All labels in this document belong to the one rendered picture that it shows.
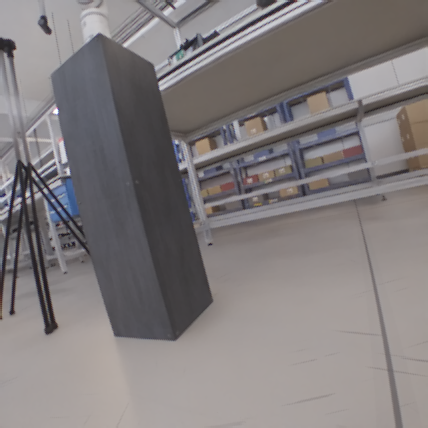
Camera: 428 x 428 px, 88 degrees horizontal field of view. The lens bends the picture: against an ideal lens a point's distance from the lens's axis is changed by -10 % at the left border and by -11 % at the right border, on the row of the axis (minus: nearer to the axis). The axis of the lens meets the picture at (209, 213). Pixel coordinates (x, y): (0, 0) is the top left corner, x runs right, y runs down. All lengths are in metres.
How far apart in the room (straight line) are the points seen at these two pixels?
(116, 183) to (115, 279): 0.27
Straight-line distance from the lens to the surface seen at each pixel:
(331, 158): 4.81
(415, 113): 4.40
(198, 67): 1.21
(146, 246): 0.65
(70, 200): 2.52
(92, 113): 0.77
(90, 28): 1.00
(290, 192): 4.86
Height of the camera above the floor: 0.32
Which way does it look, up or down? 1 degrees down
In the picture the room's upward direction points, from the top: 14 degrees counter-clockwise
